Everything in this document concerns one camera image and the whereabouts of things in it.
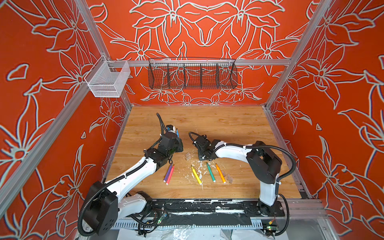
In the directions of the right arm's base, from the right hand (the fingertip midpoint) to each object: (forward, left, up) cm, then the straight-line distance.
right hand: (200, 155), depth 92 cm
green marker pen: (-14, -6, +1) cm, 15 cm away
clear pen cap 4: (-16, -16, 0) cm, 23 cm away
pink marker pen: (-13, +18, +1) cm, 22 cm away
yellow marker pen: (-13, +3, +1) cm, 14 cm away
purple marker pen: (-11, +20, +1) cm, 23 cm away
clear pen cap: (+1, +8, +1) cm, 8 cm away
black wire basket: (+44, +4, +31) cm, 54 cm away
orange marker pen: (-13, -11, +1) cm, 17 cm away
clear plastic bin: (+39, +59, +31) cm, 77 cm away
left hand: (+3, +12, +15) cm, 19 cm away
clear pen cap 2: (-2, +8, +1) cm, 8 cm away
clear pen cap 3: (-12, -13, +1) cm, 17 cm away
